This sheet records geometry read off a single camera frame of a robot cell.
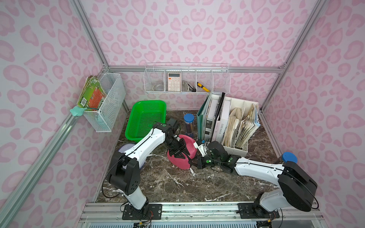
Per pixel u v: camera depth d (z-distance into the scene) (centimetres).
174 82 95
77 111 62
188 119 88
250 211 73
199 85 98
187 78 101
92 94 73
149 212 72
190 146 80
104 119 73
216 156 64
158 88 97
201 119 78
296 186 42
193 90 91
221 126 84
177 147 71
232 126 86
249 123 78
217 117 75
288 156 71
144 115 117
